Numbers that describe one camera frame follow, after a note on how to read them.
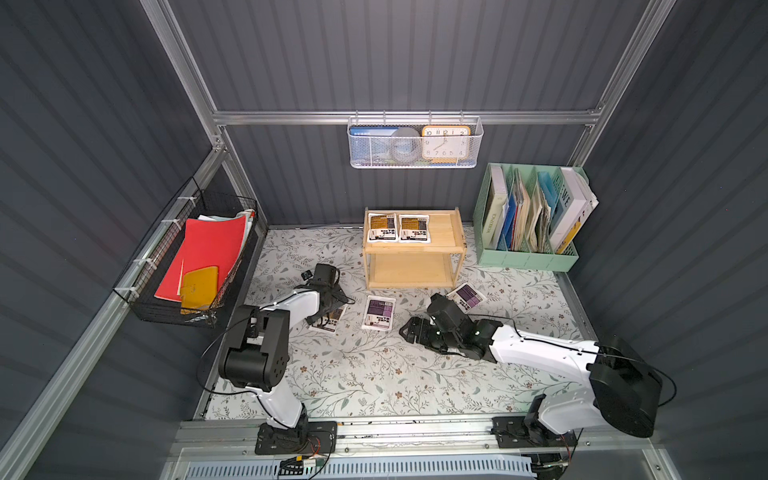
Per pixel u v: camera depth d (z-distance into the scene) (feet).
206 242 2.45
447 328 2.12
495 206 3.14
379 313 3.14
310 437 2.38
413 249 2.84
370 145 3.01
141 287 2.00
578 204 3.05
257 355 1.56
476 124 2.92
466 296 3.25
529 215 3.17
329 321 3.06
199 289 2.21
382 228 2.92
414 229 2.92
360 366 2.80
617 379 1.43
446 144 2.91
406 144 2.97
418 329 2.39
